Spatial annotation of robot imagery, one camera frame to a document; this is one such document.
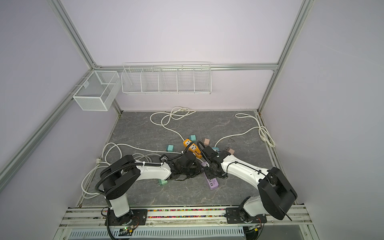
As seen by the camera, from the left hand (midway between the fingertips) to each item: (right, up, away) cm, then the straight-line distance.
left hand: (205, 173), depth 85 cm
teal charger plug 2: (-22, +13, +12) cm, 28 cm away
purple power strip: (+4, -4, -3) cm, 7 cm away
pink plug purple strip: (+1, +17, +14) cm, 22 cm away
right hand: (+3, 0, -1) cm, 4 cm away
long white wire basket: (-26, +59, +14) cm, 66 cm away
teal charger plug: (-8, +19, +17) cm, 27 cm away
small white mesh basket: (-74, +51, +18) cm, 92 cm away
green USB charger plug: (-24, -4, -2) cm, 25 cm away
